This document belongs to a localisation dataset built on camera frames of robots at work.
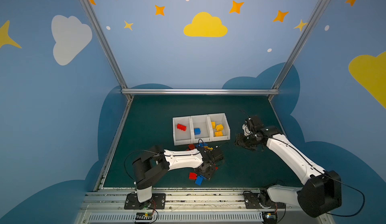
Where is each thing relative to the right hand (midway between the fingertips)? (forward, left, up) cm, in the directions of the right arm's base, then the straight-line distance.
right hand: (239, 142), depth 83 cm
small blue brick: (+2, +21, -10) cm, 24 cm away
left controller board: (-36, +48, -14) cm, 62 cm away
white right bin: (+23, +8, -9) cm, 26 cm away
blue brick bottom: (-19, +22, -11) cm, 31 cm away
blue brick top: (+13, +24, -11) cm, 30 cm away
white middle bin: (+15, +22, -11) cm, 29 cm away
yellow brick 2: (+11, +10, -10) cm, 18 cm away
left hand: (-14, +17, -11) cm, 25 cm away
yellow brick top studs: (+17, +14, -8) cm, 23 cm away
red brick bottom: (-16, +26, -11) cm, 32 cm away
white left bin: (+8, +35, -12) cm, 38 cm away
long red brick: (+14, +35, -9) cm, 39 cm away
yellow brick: (+16, +9, -10) cm, 21 cm away
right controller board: (-33, -14, -15) cm, 39 cm away
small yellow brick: (0, +17, -9) cm, 19 cm away
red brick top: (+1, +27, -11) cm, 30 cm away
